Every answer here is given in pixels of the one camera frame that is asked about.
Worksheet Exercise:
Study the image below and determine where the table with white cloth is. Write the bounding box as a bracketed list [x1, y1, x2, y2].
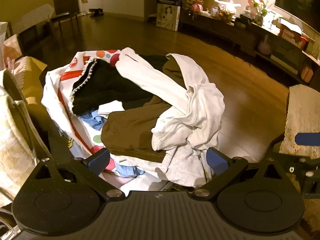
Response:
[12, 4, 56, 35]

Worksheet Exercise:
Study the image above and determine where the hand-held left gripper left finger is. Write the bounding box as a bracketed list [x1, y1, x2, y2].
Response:
[32, 147, 125, 202]

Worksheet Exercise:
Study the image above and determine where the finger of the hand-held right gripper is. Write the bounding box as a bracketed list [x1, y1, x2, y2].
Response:
[265, 141, 320, 198]
[294, 133, 320, 146]

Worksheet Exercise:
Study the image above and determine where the printed white cardboard box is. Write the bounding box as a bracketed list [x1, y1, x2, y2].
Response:
[155, 0, 182, 32]

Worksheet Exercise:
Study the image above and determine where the white flat box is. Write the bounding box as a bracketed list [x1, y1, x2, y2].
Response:
[269, 53, 301, 75]

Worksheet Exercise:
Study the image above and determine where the long wooden cabinet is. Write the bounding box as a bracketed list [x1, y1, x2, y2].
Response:
[179, 9, 320, 87]

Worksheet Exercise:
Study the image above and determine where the brown garment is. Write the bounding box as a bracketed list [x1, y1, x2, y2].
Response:
[101, 59, 190, 163]

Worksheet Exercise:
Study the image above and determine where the white printed sweatshirt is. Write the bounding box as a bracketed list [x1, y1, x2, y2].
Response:
[116, 47, 225, 152]

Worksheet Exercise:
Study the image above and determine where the orange box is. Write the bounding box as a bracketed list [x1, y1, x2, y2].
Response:
[278, 17, 310, 51]

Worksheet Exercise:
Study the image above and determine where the pink flower arrangement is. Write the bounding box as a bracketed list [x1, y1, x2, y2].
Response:
[244, 0, 276, 26]

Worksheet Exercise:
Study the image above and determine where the black garment with pearl trim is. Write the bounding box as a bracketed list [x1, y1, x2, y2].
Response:
[70, 57, 162, 117]

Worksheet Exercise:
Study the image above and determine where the pink vase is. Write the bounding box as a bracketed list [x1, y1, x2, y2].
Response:
[257, 35, 273, 56]

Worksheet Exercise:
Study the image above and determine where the white plastic bag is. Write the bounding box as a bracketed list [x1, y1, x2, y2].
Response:
[214, 0, 242, 22]

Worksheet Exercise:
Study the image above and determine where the small white garment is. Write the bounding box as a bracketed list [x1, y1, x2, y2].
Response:
[97, 101, 132, 119]

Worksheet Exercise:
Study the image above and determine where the polka dot fabric bag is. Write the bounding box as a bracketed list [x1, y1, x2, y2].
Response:
[41, 49, 125, 172]

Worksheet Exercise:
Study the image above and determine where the brown cardboard box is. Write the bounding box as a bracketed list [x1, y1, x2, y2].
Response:
[21, 56, 48, 105]

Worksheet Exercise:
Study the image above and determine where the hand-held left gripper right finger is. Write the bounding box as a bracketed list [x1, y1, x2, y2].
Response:
[191, 147, 282, 202]

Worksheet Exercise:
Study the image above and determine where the dark dining chair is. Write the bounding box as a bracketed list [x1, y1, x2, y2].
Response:
[48, 11, 81, 36]

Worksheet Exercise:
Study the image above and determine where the cream fabric cushion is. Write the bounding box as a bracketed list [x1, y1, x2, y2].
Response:
[0, 70, 45, 207]

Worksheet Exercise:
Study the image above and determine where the television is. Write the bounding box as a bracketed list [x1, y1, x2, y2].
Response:
[274, 0, 320, 33]

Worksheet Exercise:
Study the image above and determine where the light blue garment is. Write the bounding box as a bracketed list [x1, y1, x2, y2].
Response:
[79, 109, 109, 132]
[115, 164, 145, 179]

